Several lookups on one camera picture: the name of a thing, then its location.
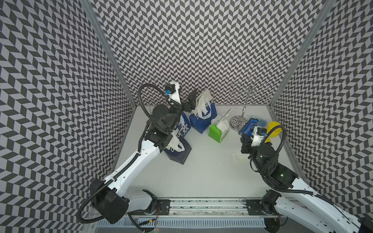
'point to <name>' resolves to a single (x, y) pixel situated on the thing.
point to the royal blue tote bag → (197, 124)
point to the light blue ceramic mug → (261, 122)
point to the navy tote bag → (178, 149)
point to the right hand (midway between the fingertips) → (245, 136)
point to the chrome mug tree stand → (236, 122)
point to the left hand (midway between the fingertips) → (189, 89)
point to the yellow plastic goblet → (276, 133)
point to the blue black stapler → (247, 129)
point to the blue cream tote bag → (184, 125)
